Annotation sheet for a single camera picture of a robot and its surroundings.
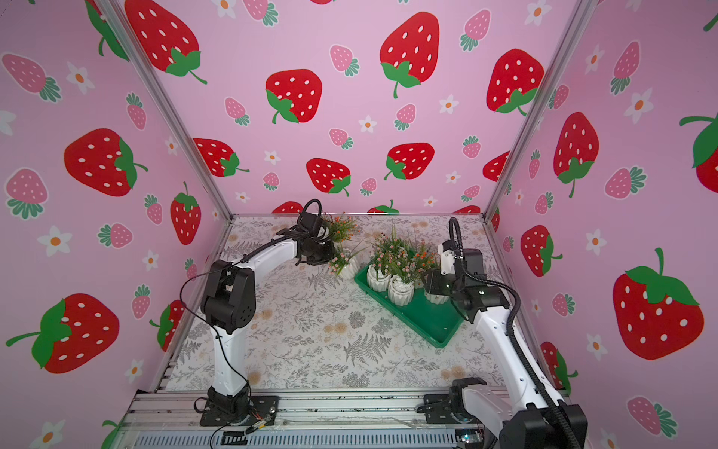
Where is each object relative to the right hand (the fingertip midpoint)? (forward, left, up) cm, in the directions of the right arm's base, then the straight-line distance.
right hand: (424, 276), depth 80 cm
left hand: (+14, +28, -11) cm, 33 cm away
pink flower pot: (+9, +11, -5) cm, 15 cm away
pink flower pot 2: (+5, +6, -13) cm, 15 cm away
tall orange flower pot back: (+23, +28, -6) cm, 37 cm away
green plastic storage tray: (-6, -6, -17) cm, 19 cm away
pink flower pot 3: (+2, -7, -16) cm, 17 cm away
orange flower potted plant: (+9, 0, -4) cm, 9 cm away
